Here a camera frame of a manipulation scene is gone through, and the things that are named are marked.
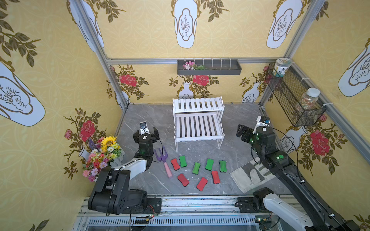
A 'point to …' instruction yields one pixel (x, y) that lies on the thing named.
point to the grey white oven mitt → (251, 175)
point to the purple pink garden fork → (163, 157)
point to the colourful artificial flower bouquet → (103, 150)
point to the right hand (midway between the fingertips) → (248, 127)
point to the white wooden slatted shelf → (198, 119)
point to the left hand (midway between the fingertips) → (140, 129)
